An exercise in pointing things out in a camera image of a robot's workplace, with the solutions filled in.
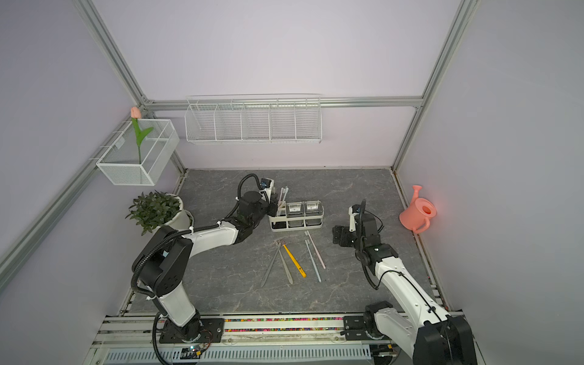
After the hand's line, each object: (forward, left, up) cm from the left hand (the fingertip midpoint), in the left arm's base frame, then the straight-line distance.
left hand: (278, 195), depth 91 cm
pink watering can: (-10, -56, -6) cm, 58 cm away
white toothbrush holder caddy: (-7, -8, -6) cm, 12 cm away
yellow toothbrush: (-22, -5, -15) cm, 27 cm away
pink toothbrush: (-11, -12, -15) cm, 22 cm away
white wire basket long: (+32, +9, +15) cm, 36 cm away
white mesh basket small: (+8, +56, +15) cm, 58 cm away
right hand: (-15, -24, -4) cm, 29 cm away
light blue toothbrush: (+1, -3, +1) cm, 4 cm away
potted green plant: (-5, +46, +2) cm, 46 cm away
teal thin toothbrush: (-20, -12, -15) cm, 27 cm away
